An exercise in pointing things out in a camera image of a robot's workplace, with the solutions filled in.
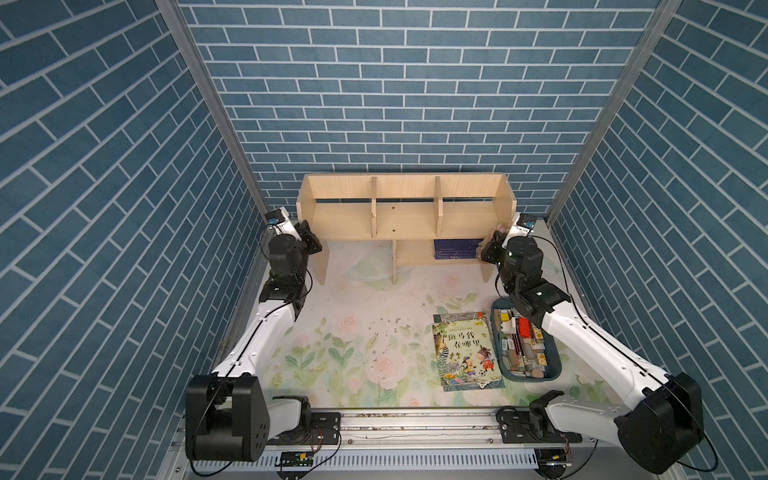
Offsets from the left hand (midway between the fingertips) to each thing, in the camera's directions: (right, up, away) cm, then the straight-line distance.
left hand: (315, 220), depth 79 cm
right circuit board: (+59, -58, -8) cm, 83 cm away
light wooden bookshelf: (+26, +4, +11) cm, 28 cm away
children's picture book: (+42, -38, +6) cm, 57 cm away
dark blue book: (+42, -8, +16) cm, 46 cm away
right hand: (+48, -3, -1) cm, 49 cm away
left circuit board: (-2, -59, -7) cm, 59 cm away
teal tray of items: (+58, -37, +5) cm, 69 cm away
